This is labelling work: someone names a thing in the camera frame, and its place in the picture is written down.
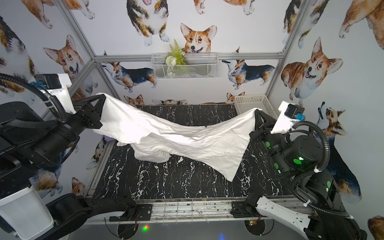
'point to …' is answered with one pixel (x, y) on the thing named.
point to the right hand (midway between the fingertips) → (254, 109)
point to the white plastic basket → (259, 101)
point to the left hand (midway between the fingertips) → (108, 93)
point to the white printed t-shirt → (217, 147)
